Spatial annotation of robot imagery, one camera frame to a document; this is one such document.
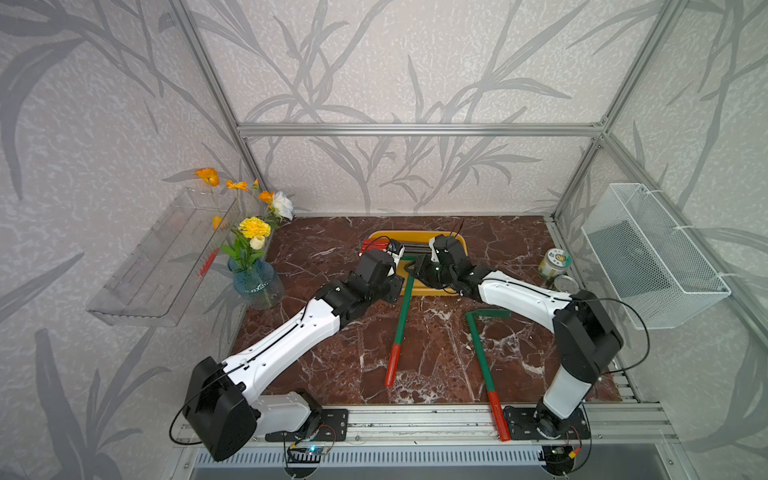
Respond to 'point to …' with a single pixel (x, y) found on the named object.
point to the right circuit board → (559, 458)
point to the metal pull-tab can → (566, 284)
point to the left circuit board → (302, 455)
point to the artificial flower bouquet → (267, 211)
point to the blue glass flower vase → (256, 282)
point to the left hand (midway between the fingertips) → (397, 276)
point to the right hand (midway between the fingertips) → (405, 266)
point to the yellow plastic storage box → (422, 237)
